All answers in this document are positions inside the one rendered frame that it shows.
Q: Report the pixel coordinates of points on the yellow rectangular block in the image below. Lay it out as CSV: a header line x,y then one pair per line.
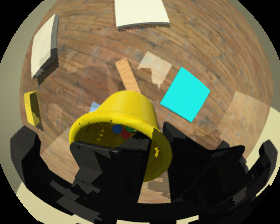
x,y
31,109

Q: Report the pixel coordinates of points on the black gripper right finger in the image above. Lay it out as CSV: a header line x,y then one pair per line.
x,y
190,161

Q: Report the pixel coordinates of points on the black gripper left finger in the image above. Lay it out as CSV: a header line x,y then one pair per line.
x,y
130,159

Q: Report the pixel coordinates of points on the tan rectangular bar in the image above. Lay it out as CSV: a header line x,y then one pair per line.
x,y
128,77

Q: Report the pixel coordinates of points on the yellow cup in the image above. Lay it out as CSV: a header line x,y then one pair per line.
x,y
128,109

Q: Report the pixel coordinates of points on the cream flat square pad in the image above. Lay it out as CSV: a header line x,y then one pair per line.
x,y
132,12

